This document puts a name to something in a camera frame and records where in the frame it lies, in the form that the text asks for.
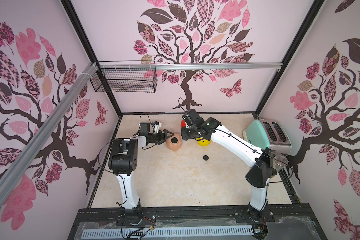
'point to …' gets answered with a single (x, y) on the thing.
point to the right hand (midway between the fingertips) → (183, 132)
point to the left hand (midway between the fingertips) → (171, 138)
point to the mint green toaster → (264, 133)
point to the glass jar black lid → (280, 160)
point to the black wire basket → (125, 76)
